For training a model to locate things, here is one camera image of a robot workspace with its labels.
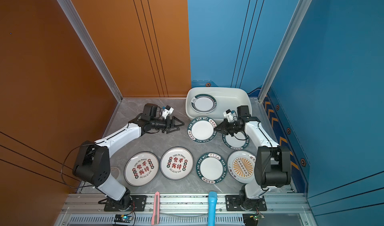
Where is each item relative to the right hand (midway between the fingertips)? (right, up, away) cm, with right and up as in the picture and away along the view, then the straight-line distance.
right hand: (214, 129), depth 85 cm
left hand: (-18, +2, -3) cm, 18 cm away
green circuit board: (-45, -41, -14) cm, 63 cm away
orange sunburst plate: (+15, -21, 0) cm, 26 cm away
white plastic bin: (+14, +21, +36) cm, 44 cm away
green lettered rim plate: (-8, -1, +2) cm, 8 cm away
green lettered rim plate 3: (-2, -22, 0) cm, 23 cm away
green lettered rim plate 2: (+16, -9, +10) cm, 21 cm away
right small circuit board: (+19, -39, -15) cm, 46 cm away
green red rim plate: (-5, +16, +29) cm, 33 cm away
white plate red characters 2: (-22, -20, +2) cm, 30 cm away
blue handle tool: (-2, -33, -12) cm, 35 cm away
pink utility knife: (-29, -39, -15) cm, 51 cm away
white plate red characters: (-42, -23, 0) cm, 48 cm away
